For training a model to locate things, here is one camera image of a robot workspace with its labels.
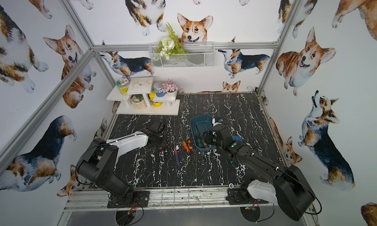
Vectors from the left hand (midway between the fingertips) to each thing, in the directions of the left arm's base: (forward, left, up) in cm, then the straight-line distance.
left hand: (163, 139), depth 94 cm
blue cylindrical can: (+25, +3, +19) cm, 31 cm away
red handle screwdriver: (-9, -9, -1) cm, 13 cm away
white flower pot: (+22, -6, +23) cm, 33 cm away
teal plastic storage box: (+10, -24, 0) cm, 26 cm away
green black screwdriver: (0, -23, +1) cm, 23 cm away
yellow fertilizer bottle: (+27, +9, +12) cm, 31 cm away
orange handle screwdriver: (-5, -14, 0) cm, 15 cm away
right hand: (-1, -28, +13) cm, 31 cm away
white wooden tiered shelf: (+28, +13, +20) cm, 37 cm away
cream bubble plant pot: (+28, +20, +5) cm, 35 cm away
